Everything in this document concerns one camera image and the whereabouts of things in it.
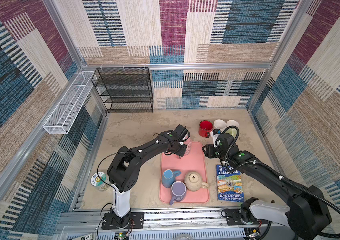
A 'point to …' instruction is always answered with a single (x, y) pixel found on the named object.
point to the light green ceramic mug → (232, 131)
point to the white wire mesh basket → (61, 120)
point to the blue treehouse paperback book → (229, 185)
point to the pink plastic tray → (196, 196)
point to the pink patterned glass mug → (188, 143)
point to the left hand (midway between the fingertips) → (182, 149)
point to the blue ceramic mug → (168, 177)
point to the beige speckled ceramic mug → (193, 181)
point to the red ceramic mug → (205, 127)
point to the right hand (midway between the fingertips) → (206, 150)
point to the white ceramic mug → (220, 124)
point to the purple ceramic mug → (178, 189)
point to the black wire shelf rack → (125, 89)
